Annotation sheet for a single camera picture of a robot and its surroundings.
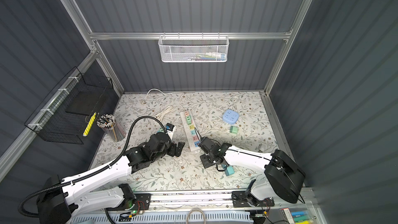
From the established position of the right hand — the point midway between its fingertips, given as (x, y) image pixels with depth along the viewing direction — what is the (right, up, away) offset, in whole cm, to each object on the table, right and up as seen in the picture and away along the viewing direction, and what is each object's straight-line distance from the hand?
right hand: (208, 160), depth 85 cm
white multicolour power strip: (-11, +14, +11) cm, 21 cm away
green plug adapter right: (+17, +15, +13) cm, 26 cm away
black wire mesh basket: (-67, +26, -14) cm, 73 cm away
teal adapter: (+11, -3, -5) cm, 13 cm away
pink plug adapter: (-13, +26, +14) cm, 32 cm away
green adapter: (-12, +22, +11) cm, 27 cm away
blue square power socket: (+16, +23, +17) cm, 33 cm away
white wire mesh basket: (-10, +77, +39) cm, 87 cm away
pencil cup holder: (-54, +21, -3) cm, 58 cm away
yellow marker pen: (-54, +22, -16) cm, 61 cm away
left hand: (-16, +12, -6) cm, 21 cm away
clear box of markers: (+41, -20, -15) cm, 48 cm away
